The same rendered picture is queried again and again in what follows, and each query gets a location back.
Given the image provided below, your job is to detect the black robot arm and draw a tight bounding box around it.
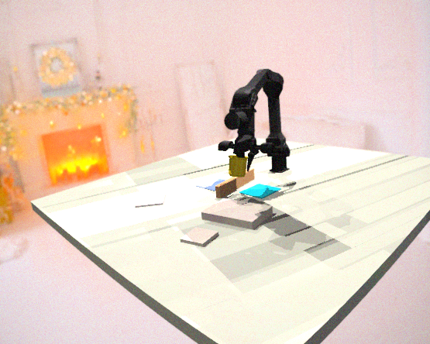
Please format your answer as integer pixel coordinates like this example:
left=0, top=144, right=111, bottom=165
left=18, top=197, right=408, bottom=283
left=224, top=69, right=291, bottom=173

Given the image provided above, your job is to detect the tan rectangular bar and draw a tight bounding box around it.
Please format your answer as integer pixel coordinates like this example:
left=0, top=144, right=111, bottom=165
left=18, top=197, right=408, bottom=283
left=215, top=168, right=255, bottom=198

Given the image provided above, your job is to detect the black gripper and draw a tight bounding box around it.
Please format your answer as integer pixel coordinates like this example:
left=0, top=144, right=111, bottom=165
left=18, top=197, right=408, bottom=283
left=218, top=126, right=274, bottom=172

